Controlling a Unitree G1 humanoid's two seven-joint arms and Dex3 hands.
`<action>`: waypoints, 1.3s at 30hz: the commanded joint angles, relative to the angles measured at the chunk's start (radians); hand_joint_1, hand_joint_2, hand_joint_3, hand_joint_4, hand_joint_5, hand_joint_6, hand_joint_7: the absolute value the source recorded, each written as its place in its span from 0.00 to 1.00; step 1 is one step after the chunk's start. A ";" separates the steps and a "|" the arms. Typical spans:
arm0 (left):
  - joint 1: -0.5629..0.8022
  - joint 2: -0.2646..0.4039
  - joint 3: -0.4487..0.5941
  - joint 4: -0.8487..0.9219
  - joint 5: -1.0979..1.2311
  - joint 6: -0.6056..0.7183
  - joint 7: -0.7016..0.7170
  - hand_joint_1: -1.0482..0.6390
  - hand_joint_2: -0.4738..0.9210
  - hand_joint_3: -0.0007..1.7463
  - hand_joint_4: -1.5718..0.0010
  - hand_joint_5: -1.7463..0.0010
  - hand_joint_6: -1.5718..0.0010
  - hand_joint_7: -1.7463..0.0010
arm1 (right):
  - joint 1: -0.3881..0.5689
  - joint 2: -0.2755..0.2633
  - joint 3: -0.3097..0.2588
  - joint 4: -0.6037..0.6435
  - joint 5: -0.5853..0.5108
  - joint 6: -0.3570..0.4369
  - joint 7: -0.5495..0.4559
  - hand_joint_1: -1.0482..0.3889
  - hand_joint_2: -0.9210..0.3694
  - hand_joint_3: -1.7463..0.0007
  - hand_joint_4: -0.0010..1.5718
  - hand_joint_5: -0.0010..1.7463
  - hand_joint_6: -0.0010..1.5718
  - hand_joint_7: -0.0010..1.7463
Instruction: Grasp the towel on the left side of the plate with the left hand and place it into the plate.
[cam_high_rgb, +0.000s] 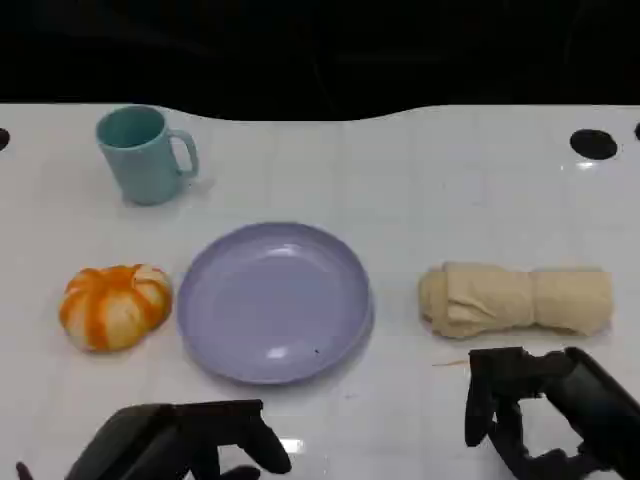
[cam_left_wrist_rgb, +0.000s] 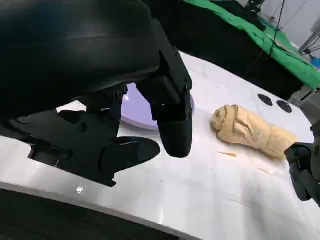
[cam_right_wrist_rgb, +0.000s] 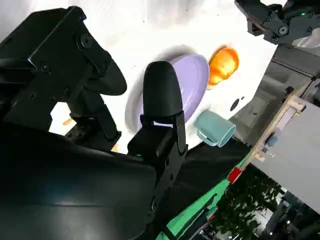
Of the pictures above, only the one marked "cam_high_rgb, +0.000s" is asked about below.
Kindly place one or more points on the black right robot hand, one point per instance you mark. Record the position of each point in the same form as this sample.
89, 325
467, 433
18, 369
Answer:
590, 400

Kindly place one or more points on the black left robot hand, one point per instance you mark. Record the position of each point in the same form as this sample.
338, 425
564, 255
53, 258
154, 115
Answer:
150, 440

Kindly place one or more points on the beige towel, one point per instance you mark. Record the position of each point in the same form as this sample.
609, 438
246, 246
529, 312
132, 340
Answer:
515, 300

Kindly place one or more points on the orange and white bread roll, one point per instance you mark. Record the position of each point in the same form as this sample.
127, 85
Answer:
112, 307

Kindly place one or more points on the lilac plate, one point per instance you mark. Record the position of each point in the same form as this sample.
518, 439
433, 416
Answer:
272, 305

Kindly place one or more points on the pale green mug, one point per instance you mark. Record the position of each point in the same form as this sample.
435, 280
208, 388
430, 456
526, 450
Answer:
142, 165

